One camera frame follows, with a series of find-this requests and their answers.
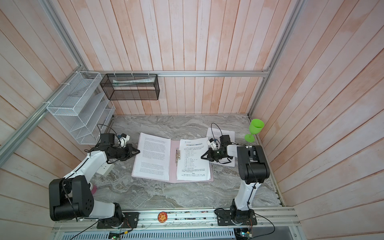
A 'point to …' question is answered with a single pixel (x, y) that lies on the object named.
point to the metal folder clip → (178, 155)
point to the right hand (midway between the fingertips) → (202, 156)
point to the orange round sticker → (162, 217)
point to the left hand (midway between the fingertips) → (139, 153)
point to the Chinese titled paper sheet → (191, 166)
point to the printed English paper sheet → (152, 157)
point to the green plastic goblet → (256, 126)
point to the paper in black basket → (150, 79)
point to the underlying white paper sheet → (215, 133)
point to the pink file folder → (173, 176)
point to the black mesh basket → (131, 86)
